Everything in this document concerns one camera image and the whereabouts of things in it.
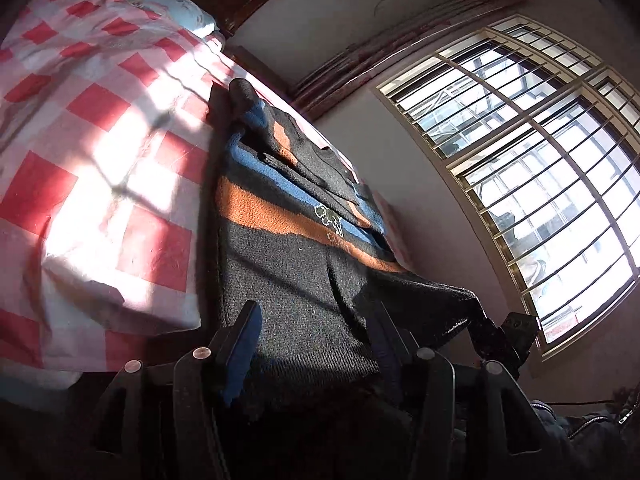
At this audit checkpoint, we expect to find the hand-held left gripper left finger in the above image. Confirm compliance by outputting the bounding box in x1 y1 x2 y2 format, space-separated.
90 301 263 480

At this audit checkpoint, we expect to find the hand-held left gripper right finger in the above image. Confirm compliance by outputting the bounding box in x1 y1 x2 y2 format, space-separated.
367 302 546 480

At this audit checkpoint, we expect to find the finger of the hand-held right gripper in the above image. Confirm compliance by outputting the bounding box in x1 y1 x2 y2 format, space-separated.
469 310 522 377
502 312 541 364

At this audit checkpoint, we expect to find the black striped knit sweater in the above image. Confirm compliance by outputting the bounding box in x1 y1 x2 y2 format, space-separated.
207 77 483 411

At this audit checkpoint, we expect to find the person's black jacket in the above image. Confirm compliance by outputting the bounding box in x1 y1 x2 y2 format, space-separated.
530 385 640 480

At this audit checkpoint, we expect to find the barred window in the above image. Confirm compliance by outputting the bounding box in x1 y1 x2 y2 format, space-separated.
375 12 640 363

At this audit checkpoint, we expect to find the red white checkered bed sheet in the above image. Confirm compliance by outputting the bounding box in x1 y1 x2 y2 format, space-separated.
0 0 416 391

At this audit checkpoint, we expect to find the pink floral curtain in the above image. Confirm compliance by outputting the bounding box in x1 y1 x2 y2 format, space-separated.
287 0 536 121

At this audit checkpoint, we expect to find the light blue printed pillow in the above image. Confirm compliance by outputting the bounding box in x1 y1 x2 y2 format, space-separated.
97 0 218 38

